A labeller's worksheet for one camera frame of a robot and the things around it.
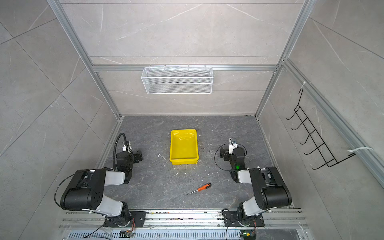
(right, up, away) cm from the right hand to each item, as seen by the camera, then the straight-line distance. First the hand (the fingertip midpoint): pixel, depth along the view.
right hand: (229, 145), depth 94 cm
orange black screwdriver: (-16, -22, -11) cm, 29 cm away
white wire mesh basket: (-36, +44, +6) cm, 57 cm away
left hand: (-64, -2, -1) cm, 64 cm away
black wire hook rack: (+32, -2, -35) cm, 48 cm away
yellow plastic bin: (-30, -2, +5) cm, 30 cm away
